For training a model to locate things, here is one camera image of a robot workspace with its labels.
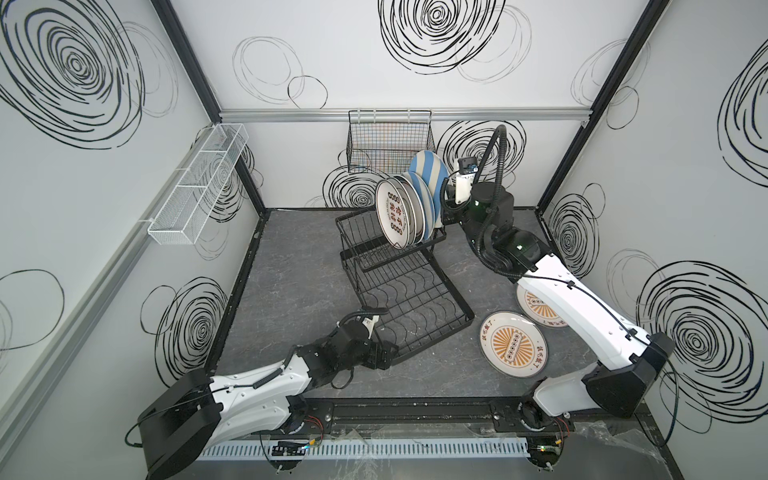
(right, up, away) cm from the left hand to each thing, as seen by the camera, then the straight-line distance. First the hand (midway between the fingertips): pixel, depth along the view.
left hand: (390, 346), depth 81 cm
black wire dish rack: (+4, +13, +15) cm, 21 cm away
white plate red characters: (+1, +37, 0) cm, 37 cm away
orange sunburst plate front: (+36, -1, +4) cm, 36 cm away
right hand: (+13, +42, -13) cm, 46 cm away
